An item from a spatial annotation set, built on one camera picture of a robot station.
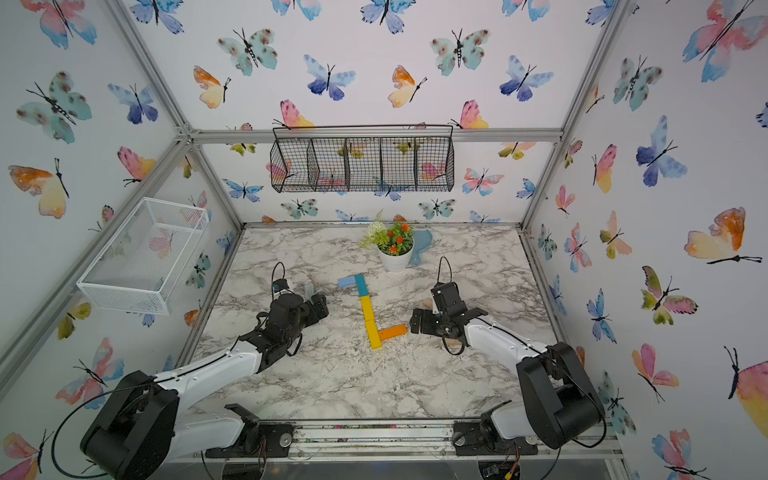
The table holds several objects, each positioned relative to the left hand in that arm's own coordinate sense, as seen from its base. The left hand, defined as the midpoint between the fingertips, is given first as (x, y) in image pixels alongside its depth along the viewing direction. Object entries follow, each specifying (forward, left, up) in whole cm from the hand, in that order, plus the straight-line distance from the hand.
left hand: (318, 299), depth 88 cm
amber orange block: (-6, -22, -10) cm, 25 cm away
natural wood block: (+4, -34, -10) cm, 35 cm away
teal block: (+12, -11, -11) cm, 20 cm away
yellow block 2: (-7, -16, -10) cm, 20 cm away
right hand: (-5, -32, -5) cm, 33 cm away
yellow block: (+1, -14, -9) cm, 17 cm away
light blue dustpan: (+33, -34, -11) cm, 49 cm away
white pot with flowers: (+18, -23, +5) cm, 29 cm away
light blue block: (+13, -7, -10) cm, 18 cm away
